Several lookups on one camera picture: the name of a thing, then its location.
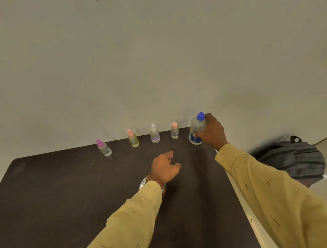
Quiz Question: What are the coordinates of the person's right hand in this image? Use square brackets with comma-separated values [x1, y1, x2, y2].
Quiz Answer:
[194, 113, 229, 152]

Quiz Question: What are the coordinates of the person's left hand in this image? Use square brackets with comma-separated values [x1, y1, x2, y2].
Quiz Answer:
[149, 151, 182, 191]

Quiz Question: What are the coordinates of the large clear bottle blue label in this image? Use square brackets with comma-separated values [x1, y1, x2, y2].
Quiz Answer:
[189, 112, 207, 145]

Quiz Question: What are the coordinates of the purple-tinted spray bottle white cap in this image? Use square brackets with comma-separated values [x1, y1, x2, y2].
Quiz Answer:
[150, 124, 161, 144]

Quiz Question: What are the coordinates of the yellow-green spray bottle orange cap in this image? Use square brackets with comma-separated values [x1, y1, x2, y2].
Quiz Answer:
[127, 129, 140, 148]

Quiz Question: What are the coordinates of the small bottle magenta cap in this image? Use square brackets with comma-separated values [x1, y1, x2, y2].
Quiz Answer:
[96, 139, 113, 157]

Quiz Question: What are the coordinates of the person's left forearm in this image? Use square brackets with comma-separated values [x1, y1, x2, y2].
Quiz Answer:
[87, 181, 163, 248]

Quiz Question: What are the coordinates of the person's right forearm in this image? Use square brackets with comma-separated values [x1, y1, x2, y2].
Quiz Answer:
[215, 143, 327, 248]

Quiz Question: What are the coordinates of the silver wristwatch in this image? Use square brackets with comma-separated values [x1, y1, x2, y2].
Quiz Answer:
[139, 175, 167, 199]

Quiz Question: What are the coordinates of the grey backpack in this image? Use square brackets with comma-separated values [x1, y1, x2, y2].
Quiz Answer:
[251, 136, 326, 188]

